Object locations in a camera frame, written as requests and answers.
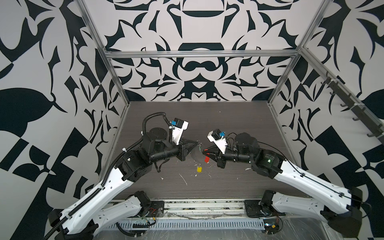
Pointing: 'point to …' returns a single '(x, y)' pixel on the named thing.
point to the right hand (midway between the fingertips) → (204, 151)
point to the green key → (200, 148)
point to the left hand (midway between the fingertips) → (198, 140)
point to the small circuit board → (271, 225)
